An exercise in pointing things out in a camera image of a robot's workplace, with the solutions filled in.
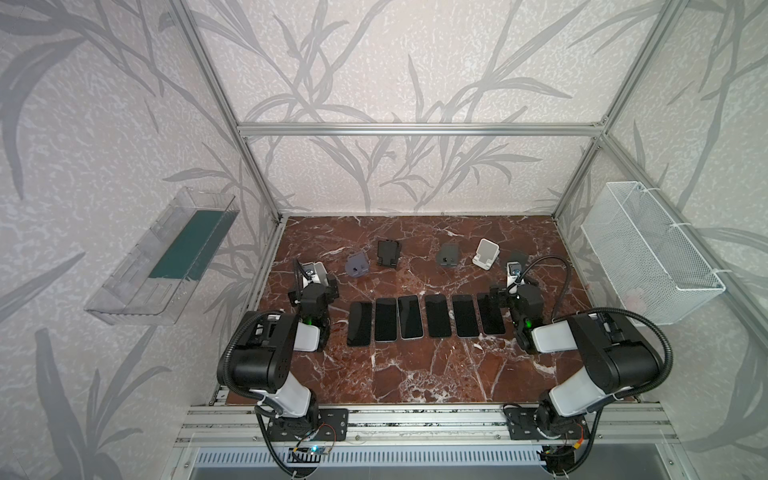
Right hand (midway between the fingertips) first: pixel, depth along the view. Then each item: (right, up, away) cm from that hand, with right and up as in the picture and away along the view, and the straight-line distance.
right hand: (511, 269), depth 94 cm
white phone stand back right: (-6, +5, +8) cm, 11 cm away
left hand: (-62, 0, -1) cm, 62 cm away
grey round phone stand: (-18, +4, +12) cm, 22 cm away
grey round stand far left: (-51, +1, +9) cm, 52 cm away
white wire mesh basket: (+20, +4, -30) cm, 36 cm away
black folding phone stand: (-40, +5, +11) cm, 42 cm away
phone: (-15, -14, -1) cm, 21 cm away
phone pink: (-6, -15, +1) cm, 16 cm away
